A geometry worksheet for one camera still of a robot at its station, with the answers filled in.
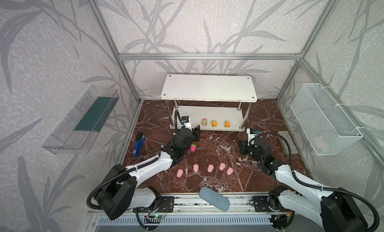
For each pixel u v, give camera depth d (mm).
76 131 641
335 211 397
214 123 961
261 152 638
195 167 845
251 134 742
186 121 707
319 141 739
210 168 844
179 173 825
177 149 642
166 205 723
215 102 1192
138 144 915
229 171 825
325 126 621
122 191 410
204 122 961
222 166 845
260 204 734
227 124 953
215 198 723
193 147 916
